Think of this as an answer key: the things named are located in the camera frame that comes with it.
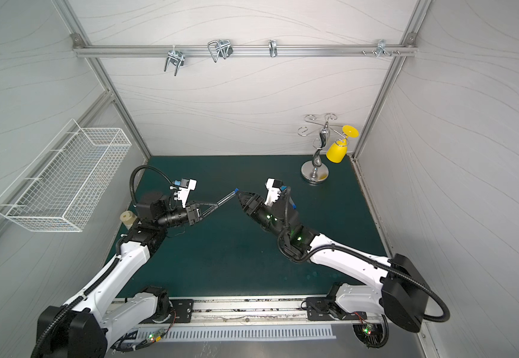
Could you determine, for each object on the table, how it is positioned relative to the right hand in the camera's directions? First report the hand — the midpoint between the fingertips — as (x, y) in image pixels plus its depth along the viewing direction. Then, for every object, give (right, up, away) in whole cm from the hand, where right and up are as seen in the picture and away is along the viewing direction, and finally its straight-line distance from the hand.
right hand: (238, 195), depth 69 cm
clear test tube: (-4, -2, +4) cm, 6 cm away
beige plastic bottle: (-44, -10, +15) cm, 48 cm away
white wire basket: (-55, +4, 0) cm, 55 cm away
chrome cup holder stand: (+33, +8, +43) cm, 55 cm away
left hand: (-9, -5, +3) cm, 10 cm away
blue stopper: (-1, +1, +5) cm, 5 cm away
